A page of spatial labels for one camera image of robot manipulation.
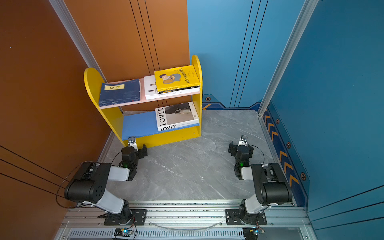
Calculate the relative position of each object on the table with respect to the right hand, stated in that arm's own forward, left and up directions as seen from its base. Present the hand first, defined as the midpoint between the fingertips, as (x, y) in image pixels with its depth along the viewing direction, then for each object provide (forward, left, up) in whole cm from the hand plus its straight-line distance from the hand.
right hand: (239, 143), depth 94 cm
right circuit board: (-45, +1, -9) cm, 46 cm away
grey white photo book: (+14, +40, +11) cm, 44 cm away
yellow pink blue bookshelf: (+14, +56, +7) cm, 58 cm away
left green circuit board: (-45, +63, -8) cm, 78 cm away
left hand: (0, +65, +1) cm, 65 cm away
